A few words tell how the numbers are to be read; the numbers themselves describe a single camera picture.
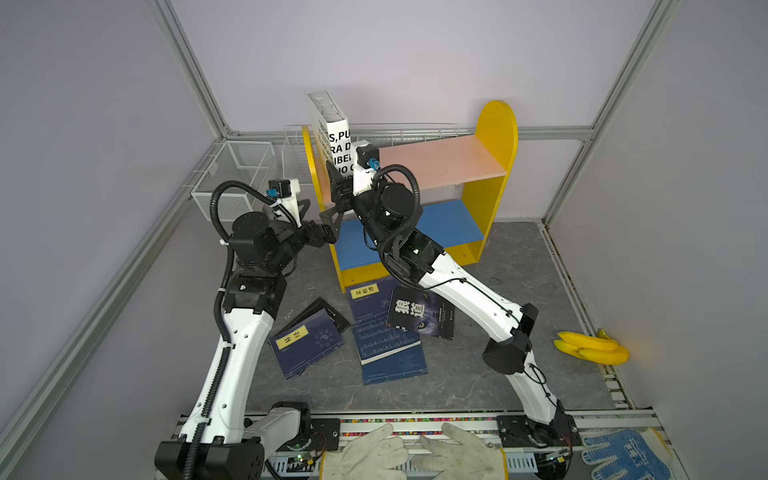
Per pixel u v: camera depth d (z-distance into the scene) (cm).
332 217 57
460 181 78
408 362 85
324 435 74
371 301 97
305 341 87
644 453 71
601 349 83
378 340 87
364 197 53
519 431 74
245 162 102
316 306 96
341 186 53
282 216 53
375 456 71
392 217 46
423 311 94
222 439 37
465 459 71
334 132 52
